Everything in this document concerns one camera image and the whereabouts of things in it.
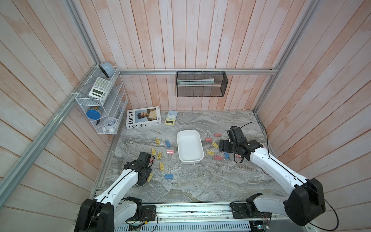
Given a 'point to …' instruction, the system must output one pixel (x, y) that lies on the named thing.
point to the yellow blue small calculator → (171, 118)
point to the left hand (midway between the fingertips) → (146, 175)
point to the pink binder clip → (218, 157)
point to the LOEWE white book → (142, 117)
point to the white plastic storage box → (190, 148)
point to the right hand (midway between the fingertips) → (226, 144)
